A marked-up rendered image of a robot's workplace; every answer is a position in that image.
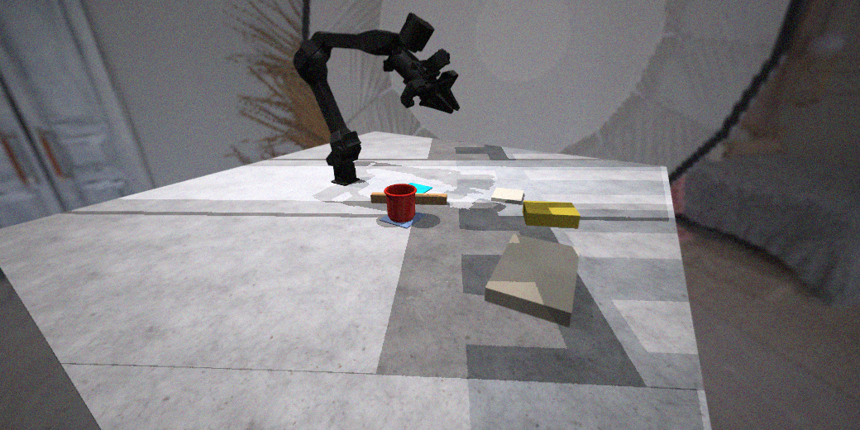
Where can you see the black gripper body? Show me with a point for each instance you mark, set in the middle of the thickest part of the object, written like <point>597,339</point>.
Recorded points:
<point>417,85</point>

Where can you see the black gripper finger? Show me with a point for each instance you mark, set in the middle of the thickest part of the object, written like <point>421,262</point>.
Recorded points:
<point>446,93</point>
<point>433,99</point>

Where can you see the olive yellow rectangular block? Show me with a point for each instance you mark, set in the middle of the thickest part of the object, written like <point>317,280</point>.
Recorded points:
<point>550,214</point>

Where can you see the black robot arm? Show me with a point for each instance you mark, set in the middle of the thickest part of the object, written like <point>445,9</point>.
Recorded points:
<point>311,66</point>

